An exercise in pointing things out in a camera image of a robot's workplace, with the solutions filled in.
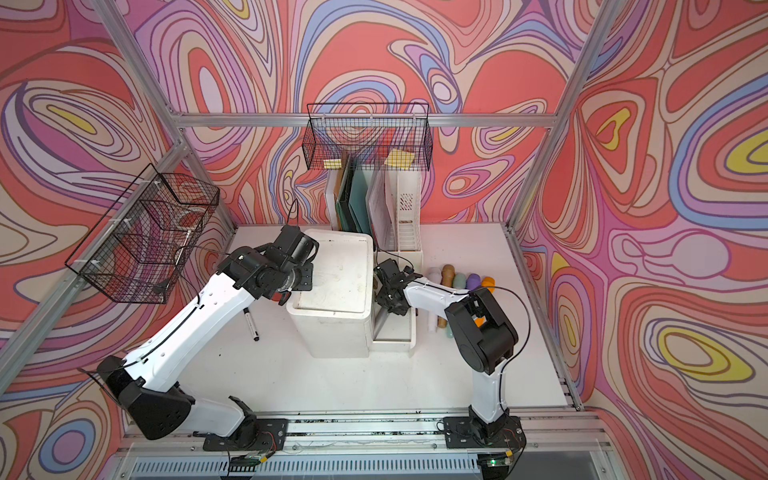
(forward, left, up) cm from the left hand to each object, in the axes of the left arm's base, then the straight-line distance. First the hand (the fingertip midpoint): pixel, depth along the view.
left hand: (307, 276), depth 75 cm
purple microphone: (+13, -49, -20) cm, 55 cm away
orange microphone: (+12, -55, -21) cm, 60 cm away
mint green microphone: (+12, -45, -20) cm, 51 cm away
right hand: (+4, -20, -24) cm, 31 cm away
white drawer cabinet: (-12, -8, 0) cm, 14 cm away
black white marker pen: (-5, +20, -24) cm, 32 cm away
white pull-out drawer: (-5, -24, -22) cm, 33 cm away
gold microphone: (+14, -41, -21) cm, 49 cm away
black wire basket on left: (+5, +44, +4) cm, 44 cm away
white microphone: (+17, -37, -22) cm, 46 cm away
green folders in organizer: (+23, -10, +4) cm, 25 cm away
